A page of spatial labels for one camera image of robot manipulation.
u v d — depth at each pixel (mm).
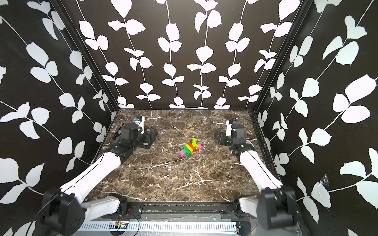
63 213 386
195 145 963
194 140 1007
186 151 935
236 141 639
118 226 716
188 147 954
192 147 956
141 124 690
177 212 753
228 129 763
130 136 616
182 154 927
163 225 703
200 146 961
